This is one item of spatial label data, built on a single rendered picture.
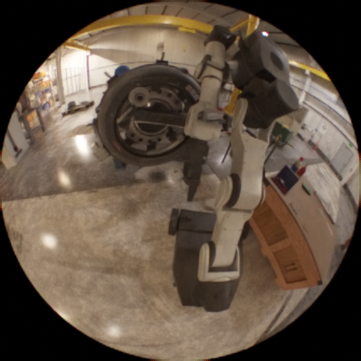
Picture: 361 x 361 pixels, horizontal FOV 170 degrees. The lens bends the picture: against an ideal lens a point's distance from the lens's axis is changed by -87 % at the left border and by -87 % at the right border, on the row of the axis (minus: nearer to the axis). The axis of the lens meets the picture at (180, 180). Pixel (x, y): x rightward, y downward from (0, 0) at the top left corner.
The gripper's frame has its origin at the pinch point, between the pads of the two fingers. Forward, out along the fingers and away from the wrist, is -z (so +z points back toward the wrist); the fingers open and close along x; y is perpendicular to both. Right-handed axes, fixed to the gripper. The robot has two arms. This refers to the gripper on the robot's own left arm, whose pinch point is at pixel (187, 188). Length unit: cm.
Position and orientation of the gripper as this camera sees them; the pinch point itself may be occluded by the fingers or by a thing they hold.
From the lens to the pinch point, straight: 48.7
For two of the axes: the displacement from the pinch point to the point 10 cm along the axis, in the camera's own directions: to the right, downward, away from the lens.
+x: -1.9, -3.6, 9.1
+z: 2.1, -9.2, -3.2
